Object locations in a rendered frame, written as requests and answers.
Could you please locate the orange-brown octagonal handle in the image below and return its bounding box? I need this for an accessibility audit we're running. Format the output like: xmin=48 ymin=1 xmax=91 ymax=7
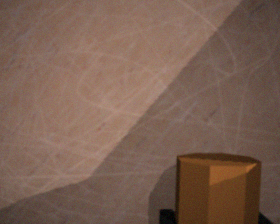
xmin=175 ymin=153 xmax=262 ymax=224

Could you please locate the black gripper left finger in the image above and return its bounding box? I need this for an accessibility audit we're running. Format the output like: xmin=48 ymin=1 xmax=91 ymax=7
xmin=159 ymin=210 xmax=177 ymax=224

